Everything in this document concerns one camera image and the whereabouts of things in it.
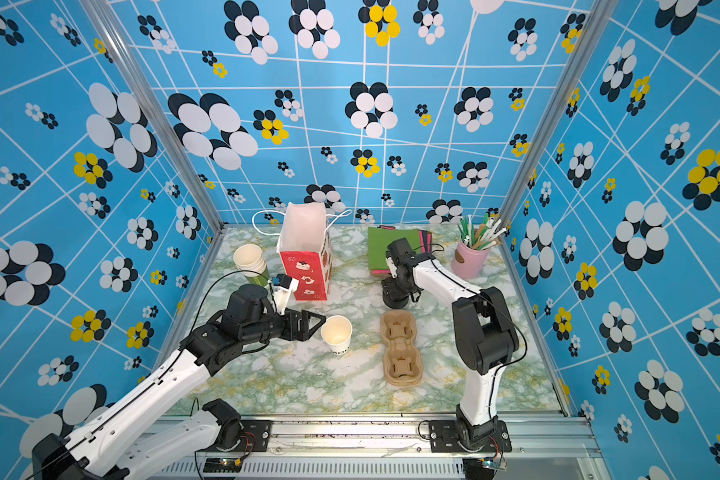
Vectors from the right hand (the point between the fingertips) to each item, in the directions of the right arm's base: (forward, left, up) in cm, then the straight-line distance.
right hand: (400, 288), depth 96 cm
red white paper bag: (-1, +27, +21) cm, 34 cm away
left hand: (-18, +23, +15) cm, 33 cm away
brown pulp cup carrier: (-22, 0, -1) cm, 23 cm away
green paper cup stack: (+3, +47, +10) cm, 48 cm away
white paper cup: (-15, +20, 0) cm, 25 cm away
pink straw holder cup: (+8, -23, +3) cm, 24 cm away
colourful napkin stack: (+25, +7, -2) cm, 26 cm away
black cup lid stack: (-7, +2, +9) cm, 12 cm away
